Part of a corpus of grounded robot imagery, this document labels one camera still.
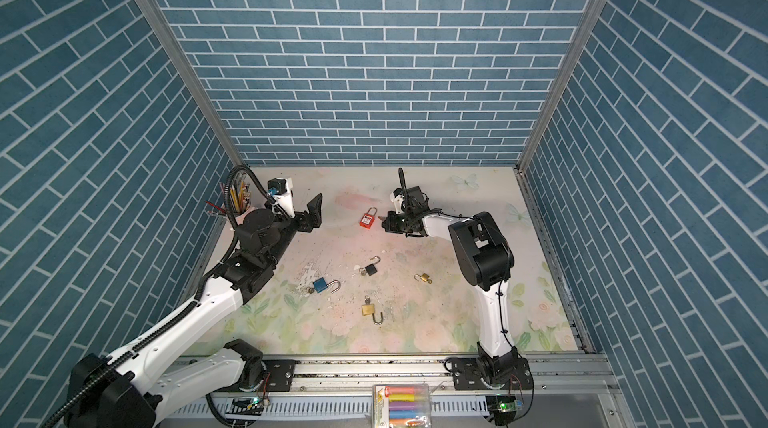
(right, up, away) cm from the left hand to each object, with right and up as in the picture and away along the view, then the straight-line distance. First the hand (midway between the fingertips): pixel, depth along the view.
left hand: (308, 193), depth 75 cm
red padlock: (+12, -9, +29) cm, 32 cm away
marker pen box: (+24, -50, -6) cm, 56 cm away
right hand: (+17, -10, +26) cm, 32 cm away
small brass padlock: (+31, -26, +16) cm, 43 cm away
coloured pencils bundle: (-29, -1, +21) cm, 36 cm away
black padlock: (+15, -24, +18) cm, 33 cm away
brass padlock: (+14, -34, +10) cm, 38 cm away
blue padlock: (-1, -27, +14) cm, 31 cm away
